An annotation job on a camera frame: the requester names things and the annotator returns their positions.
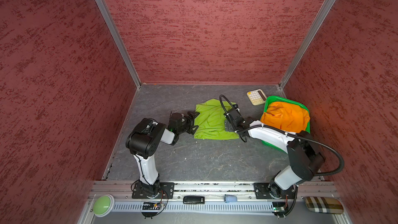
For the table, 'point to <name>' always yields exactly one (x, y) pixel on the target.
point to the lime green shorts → (210, 121)
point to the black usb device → (194, 199)
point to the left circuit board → (151, 206)
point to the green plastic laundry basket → (272, 99)
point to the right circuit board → (279, 208)
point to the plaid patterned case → (324, 205)
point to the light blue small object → (228, 198)
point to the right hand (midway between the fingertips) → (234, 126)
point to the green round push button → (103, 204)
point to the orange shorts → (286, 117)
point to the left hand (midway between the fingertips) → (200, 120)
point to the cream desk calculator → (257, 97)
